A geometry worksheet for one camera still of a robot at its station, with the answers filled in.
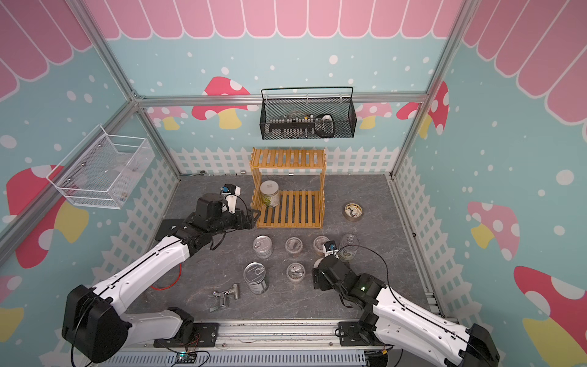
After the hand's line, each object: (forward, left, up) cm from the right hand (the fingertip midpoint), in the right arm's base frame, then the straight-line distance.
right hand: (322, 269), depth 80 cm
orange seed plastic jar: (+12, 0, -3) cm, 12 cm away
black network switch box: (+22, +66, -5) cm, 70 cm away
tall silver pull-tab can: (-3, +23, +3) cm, 24 cm away
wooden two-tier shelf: (+31, +9, -6) cm, 33 cm away
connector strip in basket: (+51, +17, +25) cm, 59 cm away
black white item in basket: (+48, -2, +26) cm, 55 cm away
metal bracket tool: (-4, +32, -6) cm, 33 cm away
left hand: (+16, +26, +12) cm, 32 cm away
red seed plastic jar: (+11, +10, -3) cm, 15 cm away
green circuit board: (-24, +45, -10) cm, 52 cm away
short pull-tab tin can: (+1, -7, +14) cm, 16 cm away
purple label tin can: (+10, +22, -2) cm, 25 cm away
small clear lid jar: (0, +10, -3) cm, 10 cm away
